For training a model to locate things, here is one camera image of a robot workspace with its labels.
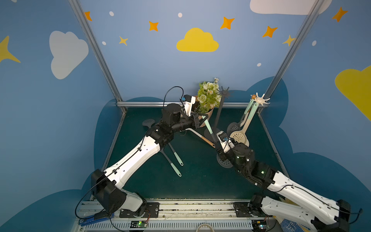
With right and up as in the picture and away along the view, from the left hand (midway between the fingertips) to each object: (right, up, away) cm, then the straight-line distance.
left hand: (210, 116), depth 64 cm
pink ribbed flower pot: (+5, +4, +33) cm, 34 cm away
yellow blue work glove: (+39, -53, +5) cm, 66 cm away
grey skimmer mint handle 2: (+7, -23, +7) cm, 25 cm away
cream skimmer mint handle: (+22, -11, +22) cm, 33 cm away
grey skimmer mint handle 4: (-19, -30, +25) cm, 44 cm away
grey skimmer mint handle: (+20, -5, +27) cm, 34 cm away
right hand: (+8, -10, +7) cm, 15 cm away
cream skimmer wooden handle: (+1, -14, +37) cm, 39 cm away
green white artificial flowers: (+3, +15, +29) cm, 33 cm away
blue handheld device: (-58, -52, +6) cm, 78 cm away
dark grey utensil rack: (+10, -10, +42) cm, 45 cm away
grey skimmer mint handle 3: (-18, -24, +29) cm, 42 cm away
